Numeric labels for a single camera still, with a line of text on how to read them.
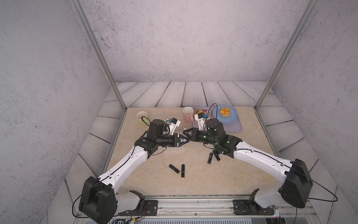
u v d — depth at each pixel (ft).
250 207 2.09
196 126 2.23
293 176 1.35
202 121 2.24
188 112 3.50
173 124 2.33
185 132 2.42
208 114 3.76
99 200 1.30
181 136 2.32
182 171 2.78
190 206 2.46
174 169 2.84
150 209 2.40
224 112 3.75
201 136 2.16
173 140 2.19
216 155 2.99
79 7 2.30
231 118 3.73
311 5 2.30
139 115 3.43
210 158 2.98
